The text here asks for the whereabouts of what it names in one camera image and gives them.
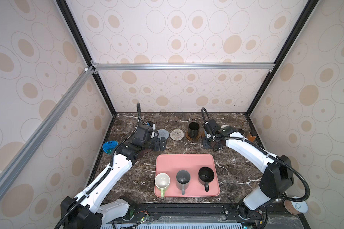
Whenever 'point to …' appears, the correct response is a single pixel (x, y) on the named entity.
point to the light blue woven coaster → (163, 132)
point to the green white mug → (162, 181)
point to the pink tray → (170, 164)
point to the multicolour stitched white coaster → (177, 134)
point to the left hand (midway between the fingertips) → (163, 140)
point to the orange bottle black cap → (252, 137)
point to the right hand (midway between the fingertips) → (206, 144)
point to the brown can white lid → (296, 207)
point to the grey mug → (183, 180)
